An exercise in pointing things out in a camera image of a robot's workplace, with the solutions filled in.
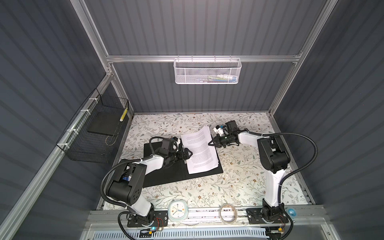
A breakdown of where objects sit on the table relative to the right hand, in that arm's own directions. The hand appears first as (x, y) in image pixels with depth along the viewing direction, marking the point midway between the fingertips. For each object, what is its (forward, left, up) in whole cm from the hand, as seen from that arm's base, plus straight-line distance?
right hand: (210, 145), depth 96 cm
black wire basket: (-9, +61, +25) cm, 66 cm away
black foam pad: (-2, +55, +26) cm, 61 cm away
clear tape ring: (-39, -3, -4) cm, 39 cm away
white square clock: (-37, +18, -1) cm, 41 cm away
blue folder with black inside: (-17, +21, -4) cm, 28 cm away
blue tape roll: (-37, -40, -5) cm, 55 cm away
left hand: (-7, +15, 0) cm, 16 cm away
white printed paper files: (-7, +4, -3) cm, 9 cm away
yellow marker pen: (+5, +49, +25) cm, 55 cm away
